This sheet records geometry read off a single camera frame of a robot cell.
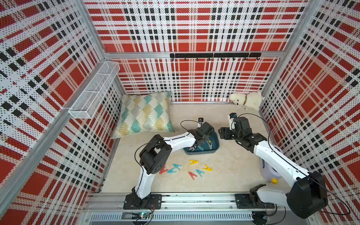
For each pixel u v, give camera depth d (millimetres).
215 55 881
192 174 838
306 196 397
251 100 1115
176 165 866
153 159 508
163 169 847
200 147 927
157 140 540
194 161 876
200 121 835
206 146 934
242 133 626
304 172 422
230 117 748
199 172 840
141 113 932
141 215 692
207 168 849
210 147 932
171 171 846
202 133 734
